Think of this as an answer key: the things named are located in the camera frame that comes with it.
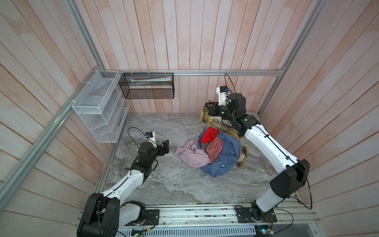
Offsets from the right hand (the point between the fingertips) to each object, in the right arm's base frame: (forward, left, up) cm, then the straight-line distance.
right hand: (203, 104), depth 75 cm
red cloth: (-2, -6, -24) cm, 25 cm away
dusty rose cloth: (-13, -7, -22) cm, 27 cm away
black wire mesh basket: (+31, +38, -10) cm, 51 cm away
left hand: (-11, +23, -22) cm, 33 cm away
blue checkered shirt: (-19, -15, -23) cm, 33 cm away
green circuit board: (-51, -30, -37) cm, 69 cm away
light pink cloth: (-14, +5, -30) cm, 34 cm away
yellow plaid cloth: (-6, -7, -8) cm, 12 cm away
